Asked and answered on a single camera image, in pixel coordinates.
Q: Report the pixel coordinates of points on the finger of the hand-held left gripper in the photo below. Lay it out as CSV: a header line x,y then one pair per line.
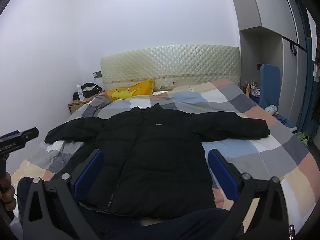
x,y
30,133

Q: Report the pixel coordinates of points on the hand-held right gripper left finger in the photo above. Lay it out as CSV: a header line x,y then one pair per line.
x,y
88,173

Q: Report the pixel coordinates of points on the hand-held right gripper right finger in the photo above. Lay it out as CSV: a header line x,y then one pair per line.
x,y
223,176

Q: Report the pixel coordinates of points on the black puffer jacket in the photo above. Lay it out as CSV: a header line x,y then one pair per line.
x,y
160,155

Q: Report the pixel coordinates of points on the person's left hand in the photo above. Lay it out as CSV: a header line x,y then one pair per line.
x,y
5,192

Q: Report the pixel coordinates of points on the wooden nightstand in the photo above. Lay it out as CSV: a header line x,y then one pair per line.
x,y
75,105

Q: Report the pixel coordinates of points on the white spray bottle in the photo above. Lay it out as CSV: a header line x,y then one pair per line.
x,y
80,93

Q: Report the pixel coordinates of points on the black bag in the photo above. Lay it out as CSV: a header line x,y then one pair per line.
x,y
87,93

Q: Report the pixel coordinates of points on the person's dark trouser legs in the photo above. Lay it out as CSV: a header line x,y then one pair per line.
x,y
150,227

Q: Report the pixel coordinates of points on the white plush toy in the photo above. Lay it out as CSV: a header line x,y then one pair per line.
x,y
271,108

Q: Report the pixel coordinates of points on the row of toiletry bottles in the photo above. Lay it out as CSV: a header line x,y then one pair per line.
x,y
251,90

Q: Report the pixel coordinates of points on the green packet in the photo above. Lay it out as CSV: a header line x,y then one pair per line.
x,y
305,138

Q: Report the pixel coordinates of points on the yellow pillow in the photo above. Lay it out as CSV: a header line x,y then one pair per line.
x,y
130,91

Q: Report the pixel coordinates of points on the blue curtain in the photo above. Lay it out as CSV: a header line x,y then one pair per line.
x,y
306,100

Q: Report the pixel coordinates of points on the brown patterned scarf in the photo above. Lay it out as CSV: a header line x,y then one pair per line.
x,y
316,105

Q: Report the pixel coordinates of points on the cream quilted headboard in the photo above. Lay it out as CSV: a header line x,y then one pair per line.
x,y
175,65

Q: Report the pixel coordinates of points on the white hanging garment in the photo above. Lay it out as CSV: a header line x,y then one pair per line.
x,y
313,50

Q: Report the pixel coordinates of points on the grey wardrobe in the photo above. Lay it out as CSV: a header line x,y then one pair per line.
x,y
272,10

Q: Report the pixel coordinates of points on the wall socket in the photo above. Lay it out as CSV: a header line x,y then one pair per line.
x,y
97,74

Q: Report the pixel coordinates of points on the black clothes rail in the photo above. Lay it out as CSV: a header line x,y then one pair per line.
x,y
293,42

